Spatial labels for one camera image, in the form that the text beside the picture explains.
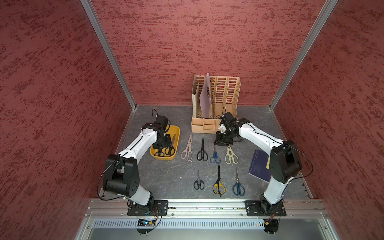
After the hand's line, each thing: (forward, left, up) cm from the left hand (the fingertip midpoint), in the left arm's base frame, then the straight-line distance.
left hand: (165, 148), depth 87 cm
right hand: (+2, -30, 0) cm, 30 cm away
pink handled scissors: (+2, -12, -8) cm, 15 cm away
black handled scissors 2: (+1, +6, -9) cm, 10 cm away
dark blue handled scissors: (-20, -42, -9) cm, 47 cm away
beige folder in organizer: (+24, -17, +20) cm, 36 cm away
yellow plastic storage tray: (+3, -5, +14) cm, 15 cm away
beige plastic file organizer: (+46, -40, +3) cm, 61 cm away
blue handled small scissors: (-2, -30, -9) cm, 32 cm away
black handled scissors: (+3, -1, -8) cm, 9 cm away
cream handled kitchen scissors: (-1, -41, -8) cm, 41 cm away
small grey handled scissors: (-17, -20, -9) cm, 28 cm away
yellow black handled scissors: (-20, -31, -8) cm, 38 cm away
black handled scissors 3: (0, -22, -8) cm, 24 cm away
